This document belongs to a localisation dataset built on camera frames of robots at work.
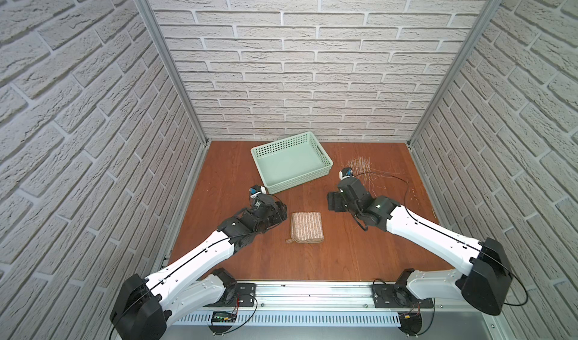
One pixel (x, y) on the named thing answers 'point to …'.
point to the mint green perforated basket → (287, 162)
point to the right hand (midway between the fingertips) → (332, 197)
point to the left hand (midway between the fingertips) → (280, 203)
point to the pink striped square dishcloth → (306, 227)
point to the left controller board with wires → (222, 321)
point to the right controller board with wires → (411, 321)
